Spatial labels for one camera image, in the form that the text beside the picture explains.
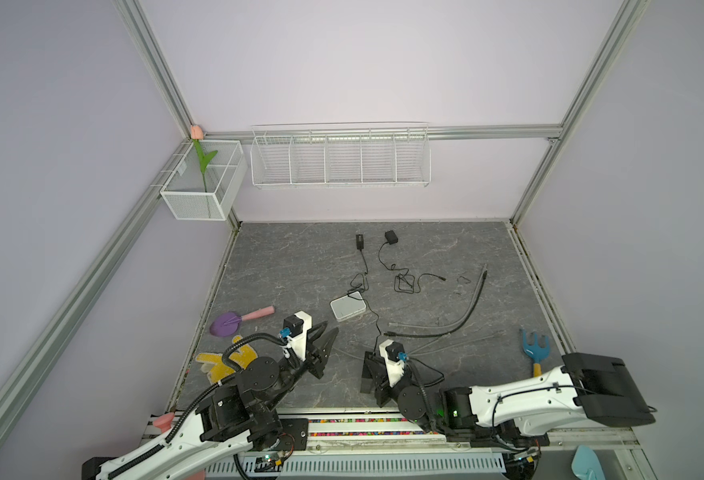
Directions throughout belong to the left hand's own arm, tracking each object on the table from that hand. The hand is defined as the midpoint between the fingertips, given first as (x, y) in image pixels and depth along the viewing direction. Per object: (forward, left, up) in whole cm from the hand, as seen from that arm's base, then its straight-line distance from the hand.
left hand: (332, 331), depth 66 cm
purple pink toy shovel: (+14, +35, -22) cm, 43 cm away
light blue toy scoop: (-27, -58, -23) cm, 68 cm away
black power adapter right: (+48, -21, -23) cm, 57 cm away
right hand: (-5, -8, -11) cm, 15 cm away
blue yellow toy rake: (0, -57, -23) cm, 62 cm away
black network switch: (-8, -7, -10) cm, 15 cm away
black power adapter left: (+44, -8, -21) cm, 50 cm away
